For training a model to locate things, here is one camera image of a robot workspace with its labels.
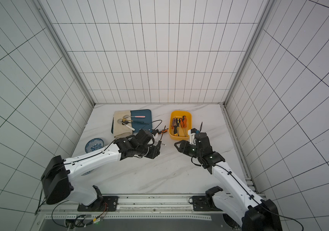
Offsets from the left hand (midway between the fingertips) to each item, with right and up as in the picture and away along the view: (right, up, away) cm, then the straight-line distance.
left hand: (154, 155), depth 79 cm
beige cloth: (-27, +11, +23) cm, 37 cm away
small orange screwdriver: (+5, +11, +19) cm, 23 cm away
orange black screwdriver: (+21, +16, +27) cm, 38 cm away
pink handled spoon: (-23, +22, +32) cm, 45 cm away
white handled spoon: (-28, +18, +28) cm, 44 cm away
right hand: (+10, +5, 0) cm, 11 cm away
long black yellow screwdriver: (+13, +13, +25) cm, 31 cm away
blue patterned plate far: (-41, +3, +14) cm, 44 cm away
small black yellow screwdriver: (+15, +16, +28) cm, 35 cm away
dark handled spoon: (-23, +17, +28) cm, 40 cm away
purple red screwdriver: (+12, +14, +26) cm, 31 cm away
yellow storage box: (+17, +23, +29) cm, 41 cm away
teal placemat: (-8, +15, +28) cm, 33 cm away
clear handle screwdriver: (+3, +7, +2) cm, 8 cm away
